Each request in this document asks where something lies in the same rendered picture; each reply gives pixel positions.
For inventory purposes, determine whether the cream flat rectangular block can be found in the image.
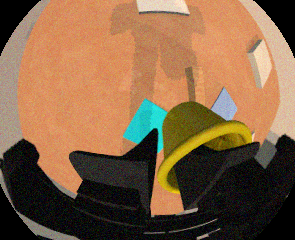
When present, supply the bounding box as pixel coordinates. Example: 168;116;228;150
247;39;272;89

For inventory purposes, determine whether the brown rectangular bar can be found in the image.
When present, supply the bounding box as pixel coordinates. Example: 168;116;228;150
186;65;206;107

